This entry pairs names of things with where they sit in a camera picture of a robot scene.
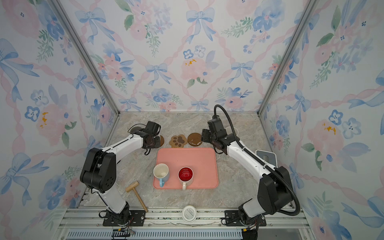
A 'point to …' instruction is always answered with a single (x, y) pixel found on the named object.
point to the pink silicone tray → (202, 160)
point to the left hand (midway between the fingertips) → (156, 142)
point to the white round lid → (189, 213)
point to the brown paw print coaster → (178, 141)
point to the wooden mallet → (128, 189)
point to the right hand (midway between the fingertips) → (207, 133)
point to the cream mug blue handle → (161, 171)
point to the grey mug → (134, 129)
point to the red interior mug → (185, 175)
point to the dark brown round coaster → (194, 139)
